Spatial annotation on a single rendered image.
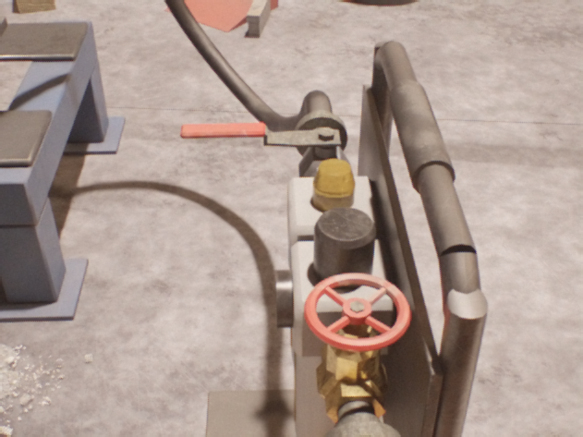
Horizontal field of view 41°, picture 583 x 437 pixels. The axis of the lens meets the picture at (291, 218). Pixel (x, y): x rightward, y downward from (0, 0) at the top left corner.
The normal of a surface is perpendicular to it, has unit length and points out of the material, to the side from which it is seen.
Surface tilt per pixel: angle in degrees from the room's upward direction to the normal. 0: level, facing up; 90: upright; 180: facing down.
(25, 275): 90
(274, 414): 0
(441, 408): 90
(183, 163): 0
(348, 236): 0
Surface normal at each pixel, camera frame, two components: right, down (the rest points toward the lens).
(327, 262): -0.58, 0.50
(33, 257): 0.04, 0.62
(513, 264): 0.00, -0.79
